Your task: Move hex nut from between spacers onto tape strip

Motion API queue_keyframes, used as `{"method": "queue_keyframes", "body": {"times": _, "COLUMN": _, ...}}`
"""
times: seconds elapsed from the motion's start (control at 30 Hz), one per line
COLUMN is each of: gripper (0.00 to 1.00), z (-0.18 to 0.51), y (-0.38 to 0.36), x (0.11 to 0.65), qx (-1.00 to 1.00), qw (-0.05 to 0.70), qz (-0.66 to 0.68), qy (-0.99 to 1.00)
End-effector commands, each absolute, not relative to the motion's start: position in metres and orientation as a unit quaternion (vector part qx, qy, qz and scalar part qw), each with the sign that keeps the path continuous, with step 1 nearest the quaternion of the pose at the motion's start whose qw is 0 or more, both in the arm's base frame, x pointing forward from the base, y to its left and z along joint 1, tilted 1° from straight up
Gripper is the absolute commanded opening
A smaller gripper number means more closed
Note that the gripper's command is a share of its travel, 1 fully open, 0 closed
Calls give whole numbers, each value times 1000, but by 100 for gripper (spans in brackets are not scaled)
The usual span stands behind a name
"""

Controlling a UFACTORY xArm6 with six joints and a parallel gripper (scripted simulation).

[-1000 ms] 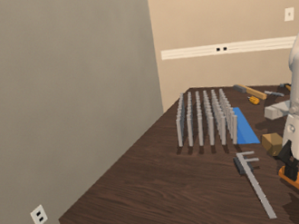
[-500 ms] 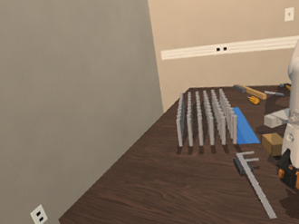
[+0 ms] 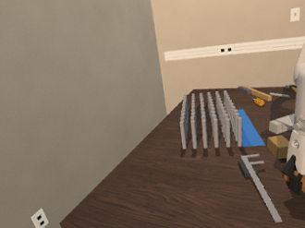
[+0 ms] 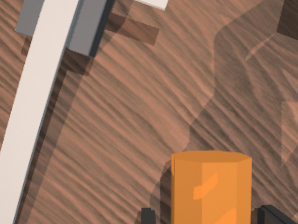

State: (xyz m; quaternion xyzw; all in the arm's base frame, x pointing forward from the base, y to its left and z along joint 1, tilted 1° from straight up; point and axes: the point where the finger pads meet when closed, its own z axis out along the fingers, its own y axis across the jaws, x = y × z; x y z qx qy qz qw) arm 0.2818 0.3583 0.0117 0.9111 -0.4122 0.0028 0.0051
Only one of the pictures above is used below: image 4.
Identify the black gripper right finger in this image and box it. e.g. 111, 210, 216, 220
257, 205, 297, 224

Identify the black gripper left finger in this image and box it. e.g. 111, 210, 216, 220
141, 208, 156, 224

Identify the orange hexagonal prism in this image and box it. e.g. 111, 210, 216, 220
171, 151, 252, 224

